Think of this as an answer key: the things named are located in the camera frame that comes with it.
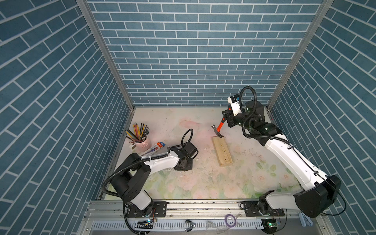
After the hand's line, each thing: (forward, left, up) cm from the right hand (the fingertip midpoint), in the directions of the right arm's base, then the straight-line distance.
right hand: (226, 111), depth 75 cm
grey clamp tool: (-40, -40, -31) cm, 64 cm away
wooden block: (-7, -2, -28) cm, 29 cm away
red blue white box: (-7, +41, -31) cm, 52 cm away
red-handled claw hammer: (0, +3, -16) cm, 17 cm away
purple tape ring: (-44, -2, -32) cm, 54 cm away
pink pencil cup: (-10, +47, -24) cm, 54 cm away
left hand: (-18, +17, -32) cm, 41 cm away
